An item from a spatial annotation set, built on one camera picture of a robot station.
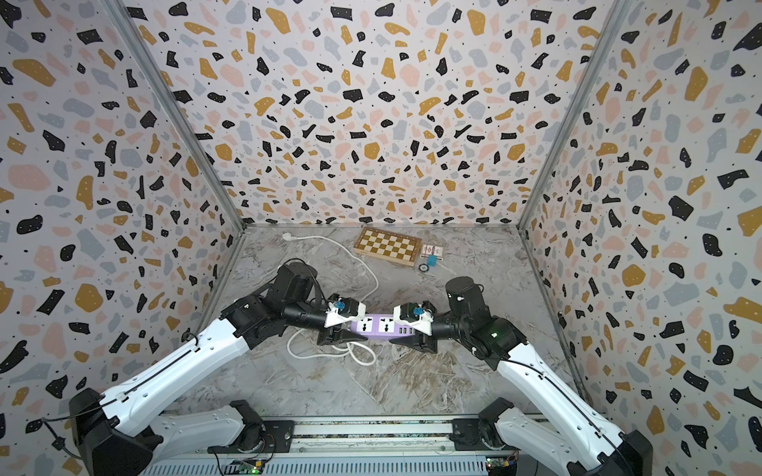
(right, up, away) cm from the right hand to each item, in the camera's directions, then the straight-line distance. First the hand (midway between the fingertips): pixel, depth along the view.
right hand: (396, 327), depth 68 cm
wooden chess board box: (-4, +20, +45) cm, 49 cm away
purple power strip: (-3, +1, -3) cm, 5 cm away
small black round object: (+10, +11, +41) cm, 44 cm away
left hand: (-6, +1, -1) cm, 7 cm away
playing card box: (+13, +18, +45) cm, 51 cm away
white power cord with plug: (-43, +23, +48) cm, 69 cm away
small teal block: (+13, +14, +44) cm, 48 cm away
